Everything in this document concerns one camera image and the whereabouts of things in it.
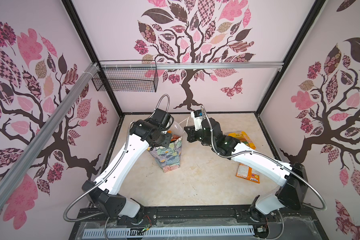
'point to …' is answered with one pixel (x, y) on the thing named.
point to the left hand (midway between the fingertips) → (162, 141)
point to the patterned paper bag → (169, 158)
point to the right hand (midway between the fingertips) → (184, 126)
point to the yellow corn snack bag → (243, 137)
